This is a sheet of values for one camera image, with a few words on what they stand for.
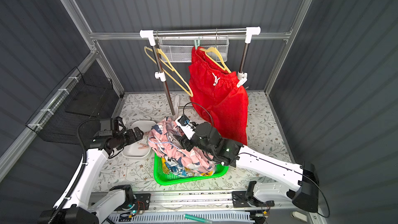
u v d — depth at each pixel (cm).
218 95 75
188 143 59
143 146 91
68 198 39
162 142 77
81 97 80
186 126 54
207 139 47
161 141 78
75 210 39
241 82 58
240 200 73
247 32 58
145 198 75
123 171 82
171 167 80
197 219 69
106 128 60
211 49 65
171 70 67
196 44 75
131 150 89
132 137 71
